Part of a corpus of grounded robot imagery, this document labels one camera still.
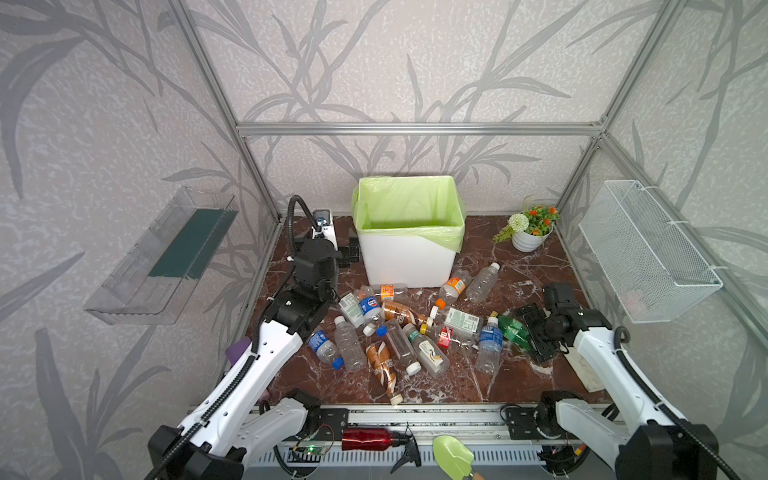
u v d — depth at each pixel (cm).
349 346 83
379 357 80
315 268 49
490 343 83
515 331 85
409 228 75
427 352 80
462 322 88
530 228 99
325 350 83
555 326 60
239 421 41
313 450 71
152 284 65
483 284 95
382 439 68
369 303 85
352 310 91
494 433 73
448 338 83
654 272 63
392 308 89
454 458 69
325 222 58
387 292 93
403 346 80
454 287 94
